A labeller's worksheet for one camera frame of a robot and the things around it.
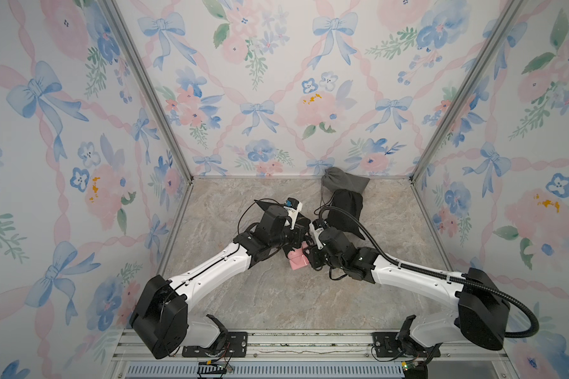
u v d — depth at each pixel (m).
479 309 0.42
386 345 0.73
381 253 0.55
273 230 0.61
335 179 1.10
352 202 0.97
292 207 0.70
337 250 0.62
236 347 0.73
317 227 0.72
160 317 0.40
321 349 0.73
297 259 0.81
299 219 0.89
